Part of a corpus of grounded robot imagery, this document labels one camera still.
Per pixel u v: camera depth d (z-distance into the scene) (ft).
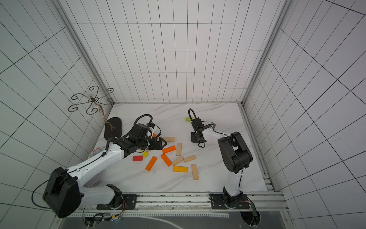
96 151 2.87
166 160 2.87
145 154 2.95
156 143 2.35
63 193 1.30
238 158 1.67
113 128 3.36
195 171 2.74
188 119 3.58
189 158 2.89
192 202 2.44
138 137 2.10
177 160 2.87
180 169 2.74
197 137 2.48
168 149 3.00
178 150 3.03
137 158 2.87
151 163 2.81
